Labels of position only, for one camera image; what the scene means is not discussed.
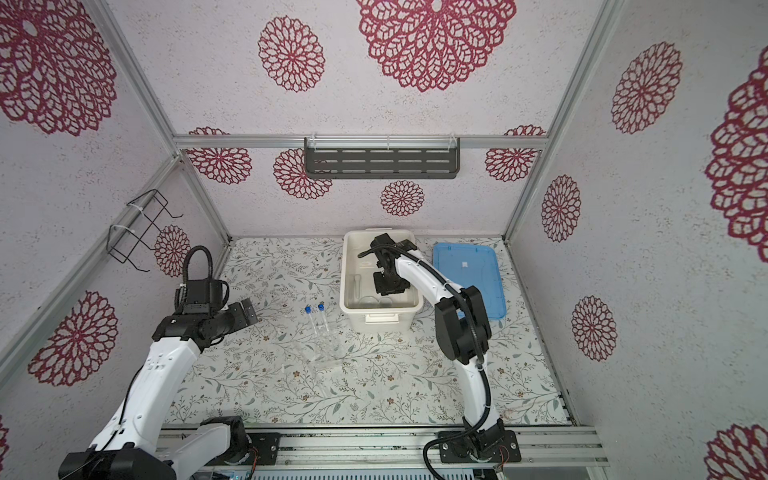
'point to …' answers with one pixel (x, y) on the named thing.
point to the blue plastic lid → (466, 266)
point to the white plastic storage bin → (365, 309)
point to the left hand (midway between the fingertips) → (237, 323)
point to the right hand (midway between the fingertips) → (386, 286)
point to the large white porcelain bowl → (369, 302)
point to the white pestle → (357, 278)
